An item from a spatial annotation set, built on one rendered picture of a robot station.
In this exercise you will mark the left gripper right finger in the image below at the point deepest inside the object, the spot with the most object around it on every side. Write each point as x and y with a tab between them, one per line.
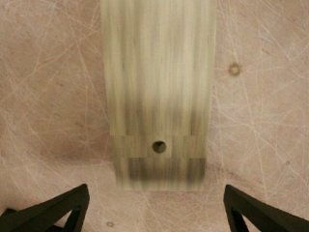
264	217

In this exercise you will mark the light wooden slat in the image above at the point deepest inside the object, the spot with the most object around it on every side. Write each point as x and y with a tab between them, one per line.
158	60

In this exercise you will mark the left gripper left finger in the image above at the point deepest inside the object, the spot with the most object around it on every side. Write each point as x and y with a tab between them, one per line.
40	217

